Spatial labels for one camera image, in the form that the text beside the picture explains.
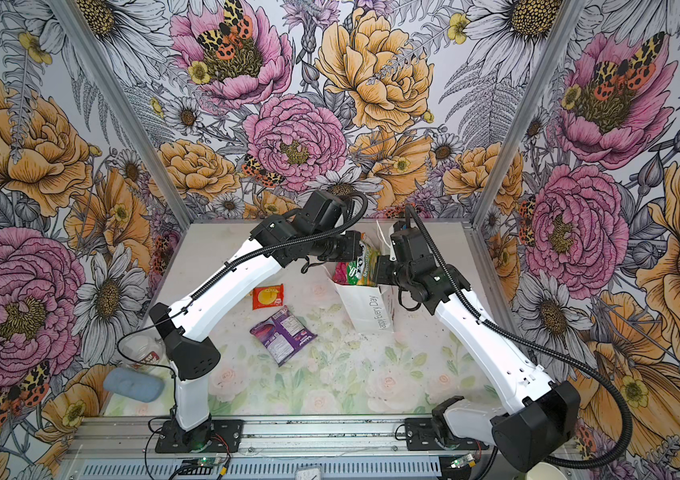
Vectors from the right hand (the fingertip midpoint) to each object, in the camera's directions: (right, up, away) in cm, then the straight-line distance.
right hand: (379, 274), depth 76 cm
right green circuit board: (+20, -43, -5) cm, 48 cm away
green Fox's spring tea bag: (-4, +1, -3) cm, 5 cm away
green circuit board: (-44, -45, -4) cm, 63 cm away
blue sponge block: (-64, -29, +3) cm, 70 cm away
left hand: (-5, +4, -4) cm, 8 cm away
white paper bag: (-2, -9, +1) cm, 9 cm away
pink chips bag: (-10, 0, +5) cm, 11 cm away
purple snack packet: (-26, -19, +13) cm, 35 cm away
